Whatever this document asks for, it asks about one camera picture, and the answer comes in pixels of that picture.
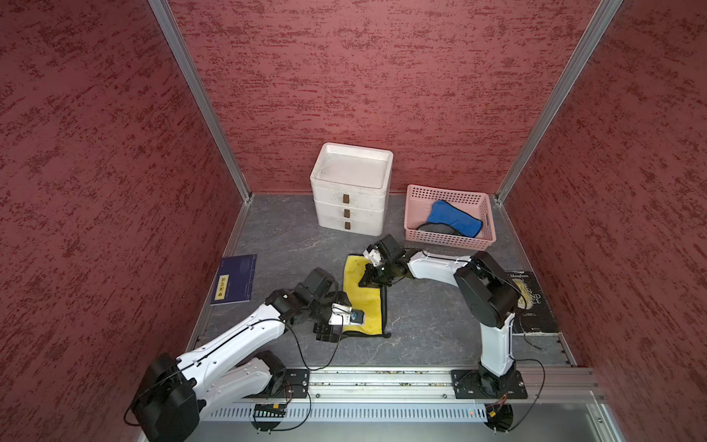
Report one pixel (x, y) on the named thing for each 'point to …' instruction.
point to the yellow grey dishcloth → (371, 301)
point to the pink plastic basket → (418, 203)
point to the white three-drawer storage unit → (350, 184)
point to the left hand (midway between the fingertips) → (342, 319)
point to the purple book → (236, 280)
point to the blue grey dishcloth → (446, 218)
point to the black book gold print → (534, 314)
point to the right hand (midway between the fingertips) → (360, 287)
